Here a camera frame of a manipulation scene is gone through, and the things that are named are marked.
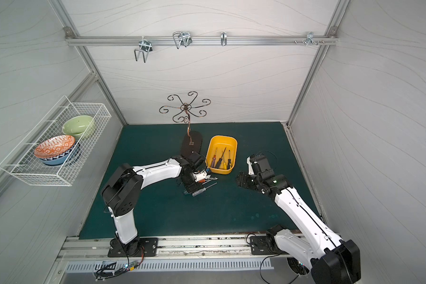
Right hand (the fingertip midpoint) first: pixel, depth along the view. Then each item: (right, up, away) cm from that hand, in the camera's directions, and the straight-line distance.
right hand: (240, 178), depth 80 cm
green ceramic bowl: (-70, +23, -6) cm, 74 cm away
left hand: (-23, -7, +11) cm, 26 cm away
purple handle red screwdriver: (-13, +6, +22) cm, 26 cm away
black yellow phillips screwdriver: (-4, +3, +18) cm, 19 cm away
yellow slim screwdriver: (-7, +3, +19) cm, 21 cm away
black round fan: (+22, -35, -8) cm, 42 cm away
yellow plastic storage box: (-8, +9, +26) cm, 29 cm away
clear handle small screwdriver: (-18, -8, +10) cm, 23 cm away
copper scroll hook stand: (-27, +16, +28) cm, 42 cm away
